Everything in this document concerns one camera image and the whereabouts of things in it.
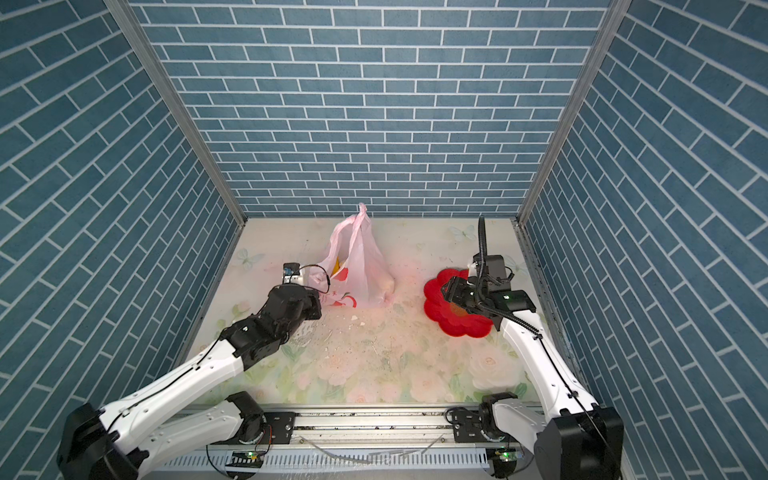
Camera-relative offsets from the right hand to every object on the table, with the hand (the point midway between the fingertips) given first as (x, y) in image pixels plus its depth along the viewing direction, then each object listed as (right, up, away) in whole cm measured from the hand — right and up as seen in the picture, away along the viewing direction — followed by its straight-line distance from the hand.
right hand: (444, 286), depth 81 cm
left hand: (-34, -1, -1) cm, 34 cm away
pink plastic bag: (-24, +7, -3) cm, 25 cm away
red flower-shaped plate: (+4, -13, +13) cm, 18 cm away
